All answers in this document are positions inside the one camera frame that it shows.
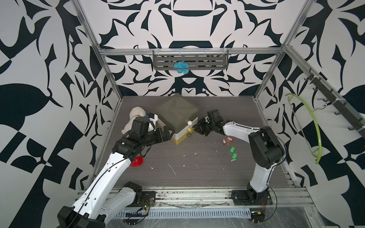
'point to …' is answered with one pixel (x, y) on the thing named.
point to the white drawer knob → (189, 122)
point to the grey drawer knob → (189, 135)
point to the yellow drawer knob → (189, 129)
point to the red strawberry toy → (137, 162)
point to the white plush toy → (134, 112)
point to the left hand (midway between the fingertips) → (167, 130)
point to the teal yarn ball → (182, 67)
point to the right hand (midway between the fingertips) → (192, 124)
